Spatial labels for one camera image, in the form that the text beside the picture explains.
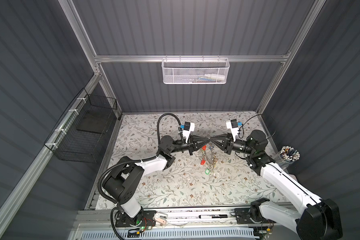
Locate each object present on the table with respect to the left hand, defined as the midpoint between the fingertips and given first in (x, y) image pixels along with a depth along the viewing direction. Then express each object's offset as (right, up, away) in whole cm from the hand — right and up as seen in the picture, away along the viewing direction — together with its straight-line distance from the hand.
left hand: (209, 141), depth 68 cm
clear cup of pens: (+42, -8, +9) cm, 43 cm away
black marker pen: (+3, -38, +6) cm, 39 cm away
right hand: (+1, 0, 0) cm, 1 cm away
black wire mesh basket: (-62, +3, +3) cm, 63 cm away
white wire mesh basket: (-2, +53, +55) cm, 77 cm away
